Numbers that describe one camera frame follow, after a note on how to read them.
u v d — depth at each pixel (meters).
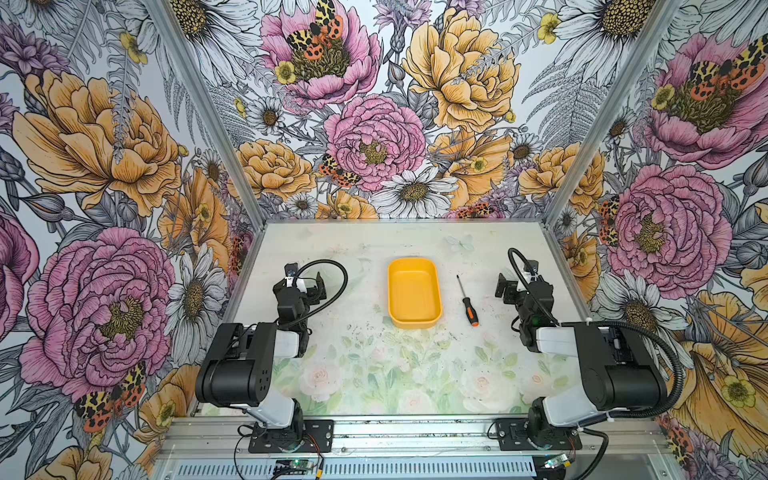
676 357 0.57
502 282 0.87
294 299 0.72
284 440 0.69
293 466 0.71
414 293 1.05
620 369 0.46
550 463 0.72
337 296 0.72
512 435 0.74
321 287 0.87
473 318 0.94
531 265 0.79
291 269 0.79
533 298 0.80
